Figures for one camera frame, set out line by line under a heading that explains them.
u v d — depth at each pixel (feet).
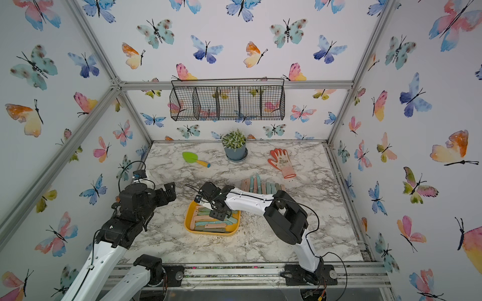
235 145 3.25
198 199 2.58
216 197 2.15
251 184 3.33
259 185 3.31
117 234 1.58
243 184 3.33
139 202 1.77
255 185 3.30
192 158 3.76
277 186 3.31
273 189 3.25
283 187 3.26
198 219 2.90
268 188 3.23
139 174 2.04
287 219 1.62
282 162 3.57
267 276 2.47
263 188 3.23
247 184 3.32
